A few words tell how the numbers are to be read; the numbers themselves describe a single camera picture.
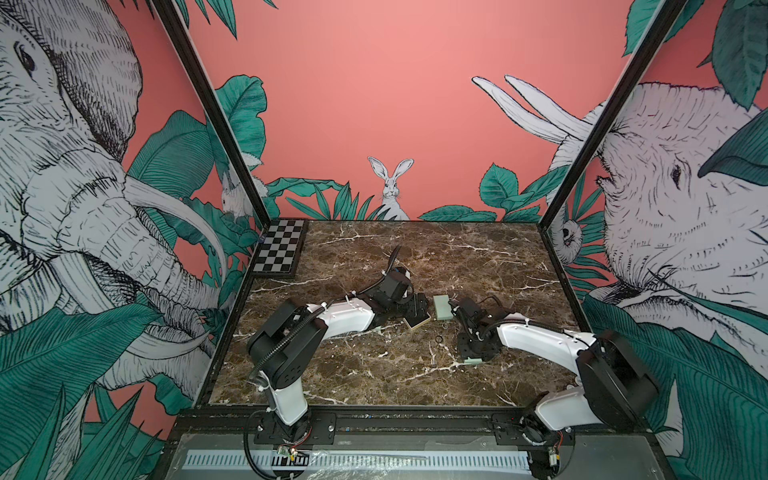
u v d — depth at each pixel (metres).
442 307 0.91
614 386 0.43
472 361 0.82
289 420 0.61
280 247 1.09
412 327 0.90
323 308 0.53
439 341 0.90
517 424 0.73
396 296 0.73
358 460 0.70
